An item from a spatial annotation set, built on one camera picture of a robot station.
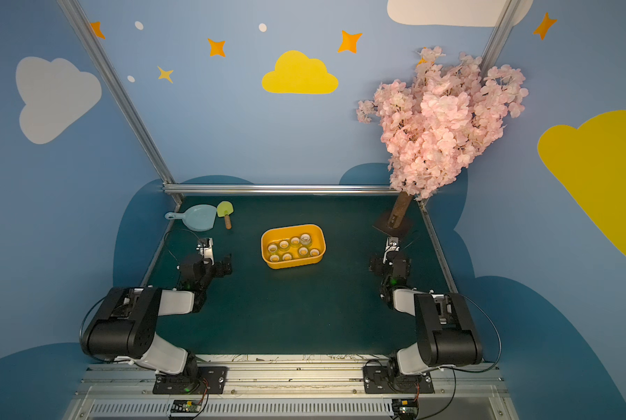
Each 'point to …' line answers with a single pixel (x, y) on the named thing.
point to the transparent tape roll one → (272, 248)
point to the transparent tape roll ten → (314, 252)
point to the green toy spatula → (224, 209)
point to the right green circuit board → (405, 408)
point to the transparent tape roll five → (274, 257)
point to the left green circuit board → (185, 406)
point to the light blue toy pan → (197, 218)
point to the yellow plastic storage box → (274, 235)
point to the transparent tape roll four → (302, 251)
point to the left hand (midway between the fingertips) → (216, 251)
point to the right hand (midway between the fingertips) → (393, 253)
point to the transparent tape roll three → (295, 241)
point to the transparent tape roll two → (283, 245)
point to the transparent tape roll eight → (305, 239)
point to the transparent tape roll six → (287, 256)
